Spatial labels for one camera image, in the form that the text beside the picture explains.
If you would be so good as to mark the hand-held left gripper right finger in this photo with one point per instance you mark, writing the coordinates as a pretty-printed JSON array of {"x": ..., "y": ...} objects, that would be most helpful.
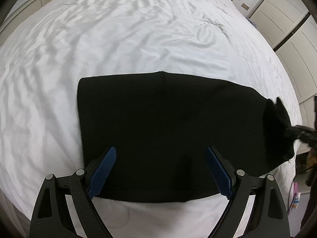
[{"x": 220, "y": 173}]

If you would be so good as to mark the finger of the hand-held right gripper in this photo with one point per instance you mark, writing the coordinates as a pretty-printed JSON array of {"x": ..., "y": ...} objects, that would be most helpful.
[{"x": 296, "y": 131}]

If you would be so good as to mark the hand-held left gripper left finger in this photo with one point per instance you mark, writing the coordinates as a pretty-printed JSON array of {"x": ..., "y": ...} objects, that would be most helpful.
[{"x": 102, "y": 171}]

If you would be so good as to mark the black pants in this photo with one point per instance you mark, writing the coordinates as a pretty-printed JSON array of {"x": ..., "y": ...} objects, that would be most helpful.
[{"x": 161, "y": 129}]

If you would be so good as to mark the white plastic bottle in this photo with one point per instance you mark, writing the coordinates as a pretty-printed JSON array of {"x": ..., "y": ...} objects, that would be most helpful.
[{"x": 295, "y": 198}]

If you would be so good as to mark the white wardrobe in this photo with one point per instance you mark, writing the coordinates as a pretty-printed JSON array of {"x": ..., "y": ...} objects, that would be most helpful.
[{"x": 287, "y": 17}]

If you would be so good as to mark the white bed duvet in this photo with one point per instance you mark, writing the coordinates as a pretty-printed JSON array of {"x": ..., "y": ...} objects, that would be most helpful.
[{"x": 99, "y": 34}]

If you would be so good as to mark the white louvered cabinet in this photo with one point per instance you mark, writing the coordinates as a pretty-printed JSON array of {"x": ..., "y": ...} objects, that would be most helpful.
[{"x": 27, "y": 7}]

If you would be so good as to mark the beige wall switch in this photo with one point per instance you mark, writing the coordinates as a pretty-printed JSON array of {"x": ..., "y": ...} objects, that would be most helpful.
[{"x": 245, "y": 6}]

